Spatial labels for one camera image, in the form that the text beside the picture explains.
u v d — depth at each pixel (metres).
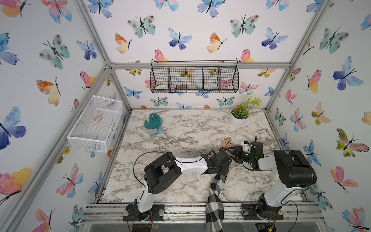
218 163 0.68
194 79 0.99
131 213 0.73
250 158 0.79
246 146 0.91
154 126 1.09
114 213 0.76
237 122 1.06
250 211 0.74
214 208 0.69
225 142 1.00
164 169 0.53
